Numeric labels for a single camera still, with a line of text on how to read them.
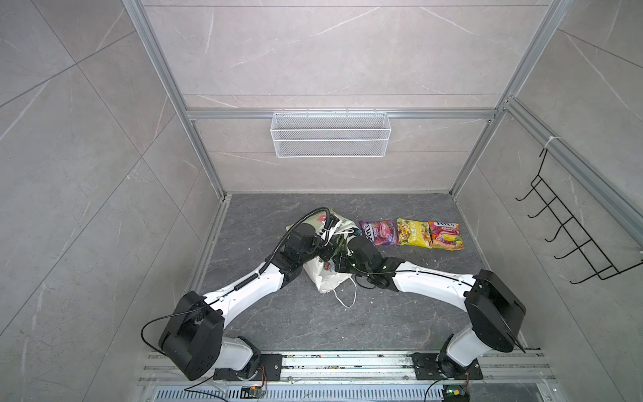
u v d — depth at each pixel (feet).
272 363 2.40
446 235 3.32
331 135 3.33
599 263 1.98
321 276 2.62
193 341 1.35
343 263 2.45
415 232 3.30
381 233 3.38
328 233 2.21
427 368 2.41
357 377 2.40
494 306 1.52
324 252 2.36
